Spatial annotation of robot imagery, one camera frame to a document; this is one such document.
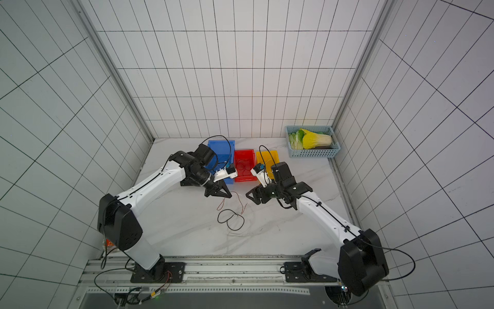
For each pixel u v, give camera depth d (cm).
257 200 71
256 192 70
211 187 68
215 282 72
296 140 110
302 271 66
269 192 69
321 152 107
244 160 106
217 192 67
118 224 43
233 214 87
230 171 68
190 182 70
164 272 71
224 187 73
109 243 77
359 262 41
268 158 101
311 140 110
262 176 72
